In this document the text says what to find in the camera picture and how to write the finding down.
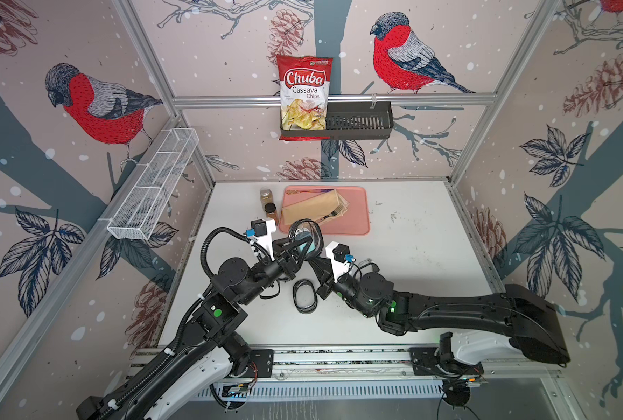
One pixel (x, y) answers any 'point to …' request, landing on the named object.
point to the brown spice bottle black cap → (270, 210)
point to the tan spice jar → (266, 196)
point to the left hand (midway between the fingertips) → (311, 235)
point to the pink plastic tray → (355, 221)
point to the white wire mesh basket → (151, 184)
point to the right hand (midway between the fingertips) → (309, 257)
